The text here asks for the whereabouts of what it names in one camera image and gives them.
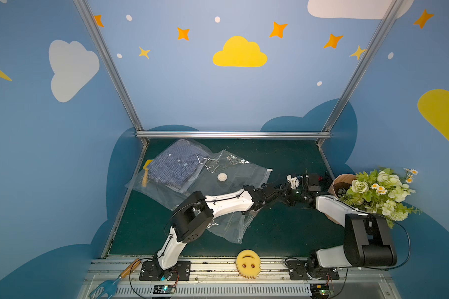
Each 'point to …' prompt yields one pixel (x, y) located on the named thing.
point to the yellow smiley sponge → (248, 263)
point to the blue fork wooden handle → (110, 285)
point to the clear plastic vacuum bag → (222, 174)
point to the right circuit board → (320, 291)
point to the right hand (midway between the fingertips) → (276, 191)
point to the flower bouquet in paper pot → (382, 192)
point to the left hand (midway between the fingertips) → (252, 203)
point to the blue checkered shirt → (176, 165)
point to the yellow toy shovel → (146, 168)
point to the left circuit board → (163, 289)
